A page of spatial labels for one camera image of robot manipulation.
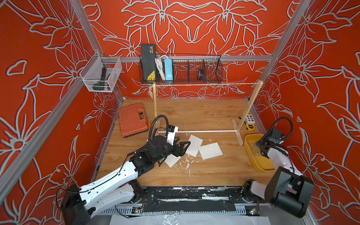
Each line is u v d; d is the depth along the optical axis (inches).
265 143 24.5
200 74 36.5
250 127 38.6
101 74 34.5
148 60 34.4
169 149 24.6
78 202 15.6
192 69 38.4
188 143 26.3
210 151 35.6
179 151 24.5
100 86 31.0
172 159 33.6
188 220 26.5
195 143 36.1
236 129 38.8
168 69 35.4
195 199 28.6
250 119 39.9
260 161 31.3
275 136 26.1
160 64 33.5
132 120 39.6
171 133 24.7
